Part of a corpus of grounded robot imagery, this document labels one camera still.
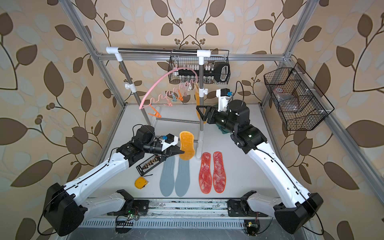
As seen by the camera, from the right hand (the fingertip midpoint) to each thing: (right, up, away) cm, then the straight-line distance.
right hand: (201, 107), depth 65 cm
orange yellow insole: (-6, -15, -2) cm, 17 cm away
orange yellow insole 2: (-2, +11, +21) cm, 24 cm away
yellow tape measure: (-33, -41, +16) cm, 55 cm away
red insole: (+3, -39, +19) cm, 43 cm away
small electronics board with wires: (+25, -58, +7) cm, 63 cm away
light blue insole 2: (-10, -39, +19) cm, 44 cm away
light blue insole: (-19, -39, +19) cm, 47 cm away
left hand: (-8, -20, +4) cm, 22 cm away
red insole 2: (+11, -39, +19) cm, 45 cm away
